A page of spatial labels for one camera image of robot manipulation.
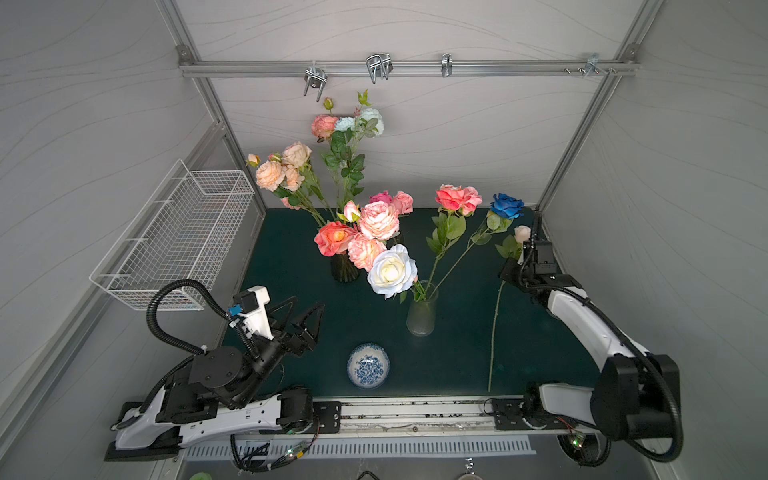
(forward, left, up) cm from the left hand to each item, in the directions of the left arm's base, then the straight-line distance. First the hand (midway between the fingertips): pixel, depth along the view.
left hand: (304, 305), depth 58 cm
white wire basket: (+20, +34, -1) cm, 39 cm away
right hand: (+24, -52, -20) cm, 60 cm away
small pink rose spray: (+28, -53, -17) cm, 62 cm away
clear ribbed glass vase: (+11, -25, -24) cm, 37 cm away
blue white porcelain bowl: (-2, -11, -32) cm, 34 cm away
